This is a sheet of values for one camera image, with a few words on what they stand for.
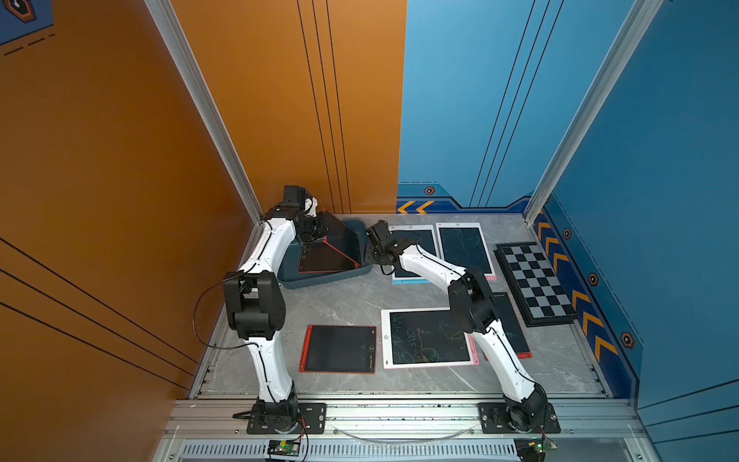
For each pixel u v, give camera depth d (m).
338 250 0.94
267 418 0.68
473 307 0.62
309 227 0.80
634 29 0.72
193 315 0.51
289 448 0.71
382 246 0.80
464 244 1.12
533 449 0.70
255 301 0.52
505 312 0.95
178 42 0.74
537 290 0.94
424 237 1.12
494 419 0.72
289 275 1.00
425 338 0.87
